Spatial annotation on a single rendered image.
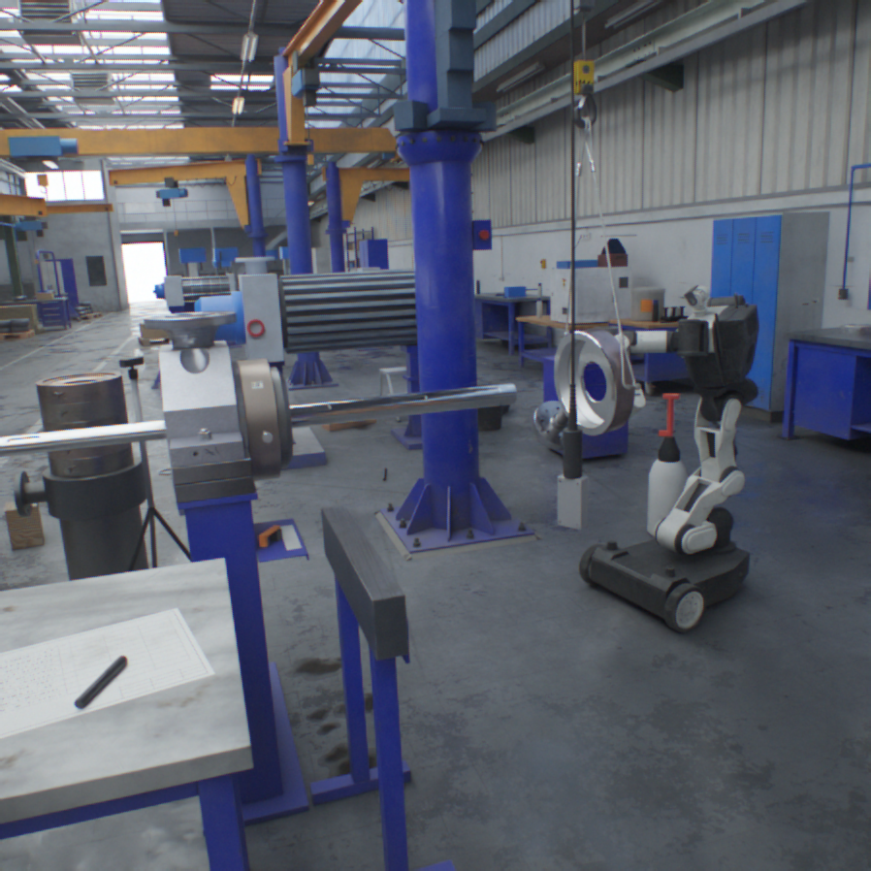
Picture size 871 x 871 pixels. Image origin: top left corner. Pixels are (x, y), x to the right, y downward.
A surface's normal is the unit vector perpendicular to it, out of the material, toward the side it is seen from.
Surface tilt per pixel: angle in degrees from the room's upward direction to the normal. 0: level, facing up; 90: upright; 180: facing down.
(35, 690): 0
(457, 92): 90
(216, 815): 90
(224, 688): 0
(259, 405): 67
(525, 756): 0
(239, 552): 90
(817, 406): 90
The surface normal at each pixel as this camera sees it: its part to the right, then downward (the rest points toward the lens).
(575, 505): -0.62, 0.21
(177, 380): 0.19, -0.54
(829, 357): -0.96, 0.11
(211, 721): -0.04, -0.97
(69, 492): -0.03, 0.23
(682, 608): 0.49, 0.18
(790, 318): 0.29, 0.21
